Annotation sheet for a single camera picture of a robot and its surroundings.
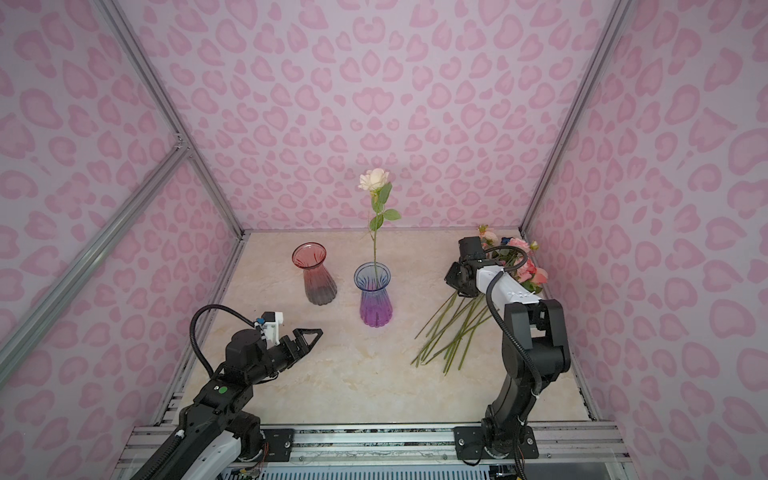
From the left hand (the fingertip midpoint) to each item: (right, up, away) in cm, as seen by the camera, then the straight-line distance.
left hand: (317, 334), depth 78 cm
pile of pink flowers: (+37, -3, +15) cm, 40 cm away
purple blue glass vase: (+14, +14, +7) cm, 21 cm away
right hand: (+39, +14, +17) cm, 45 cm away
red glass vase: (-3, +10, +15) cm, 18 cm away
